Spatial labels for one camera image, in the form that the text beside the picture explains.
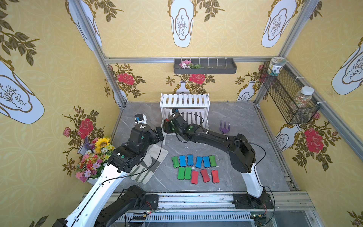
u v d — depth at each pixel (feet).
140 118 1.94
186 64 2.86
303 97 2.13
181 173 2.72
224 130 3.40
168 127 2.56
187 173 2.68
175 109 2.60
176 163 2.85
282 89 2.97
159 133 2.06
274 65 2.80
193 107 3.95
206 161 2.88
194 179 2.68
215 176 2.68
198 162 2.87
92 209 1.27
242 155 1.67
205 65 2.97
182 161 2.83
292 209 2.39
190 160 2.89
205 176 2.68
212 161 2.87
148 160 2.95
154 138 2.04
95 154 2.44
